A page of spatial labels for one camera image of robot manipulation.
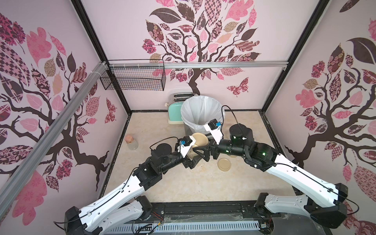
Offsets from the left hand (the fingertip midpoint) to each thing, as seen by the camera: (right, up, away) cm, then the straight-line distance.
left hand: (198, 149), depth 66 cm
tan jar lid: (+17, -14, +24) cm, 32 cm away
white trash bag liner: (0, +20, +29) cm, 36 cm away
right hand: (0, +4, -5) cm, 7 cm away
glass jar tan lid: (+1, +5, -5) cm, 7 cm away
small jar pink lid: (-41, -1, +26) cm, 49 cm away
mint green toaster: (-15, +17, +36) cm, 42 cm away
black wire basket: (-41, +45, +29) cm, 67 cm away
